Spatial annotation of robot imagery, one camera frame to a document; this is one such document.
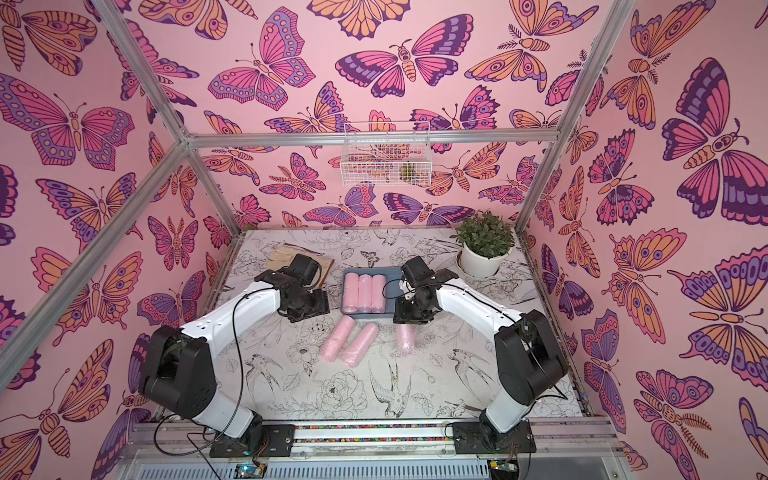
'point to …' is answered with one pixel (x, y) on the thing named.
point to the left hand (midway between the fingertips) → (325, 307)
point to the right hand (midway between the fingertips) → (394, 321)
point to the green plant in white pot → (485, 241)
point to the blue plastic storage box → (393, 277)
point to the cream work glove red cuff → (282, 255)
